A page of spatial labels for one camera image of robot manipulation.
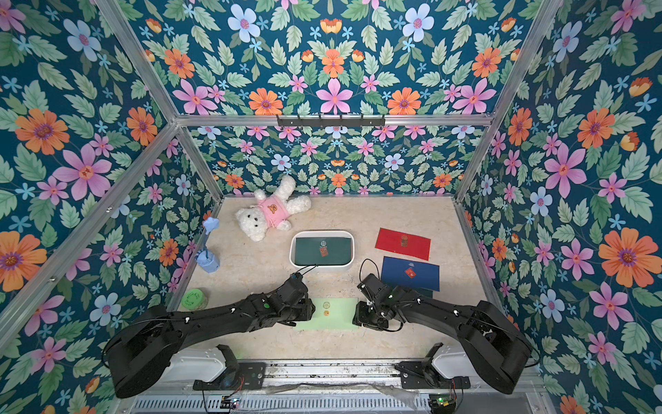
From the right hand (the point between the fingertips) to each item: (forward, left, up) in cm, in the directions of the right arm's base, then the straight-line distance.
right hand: (357, 323), depth 82 cm
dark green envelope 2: (+12, -24, -1) cm, 27 cm away
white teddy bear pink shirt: (+41, +37, +8) cm, 56 cm away
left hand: (+4, +14, 0) cm, 15 cm away
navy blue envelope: (+20, -20, -2) cm, 28 cm away
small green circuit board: (-20, -24, -4) cm, 32 cm away
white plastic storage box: (+32, +15, +6) cm, 36 cm away
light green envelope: (+4, +9, -2) cm, 10 cm away
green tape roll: (+5, +54, +4) cm, 55 cm away
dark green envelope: (+25, +15, +4) cm, 29 cm away
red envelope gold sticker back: (+33, -19, -1) cm, 38 cm away
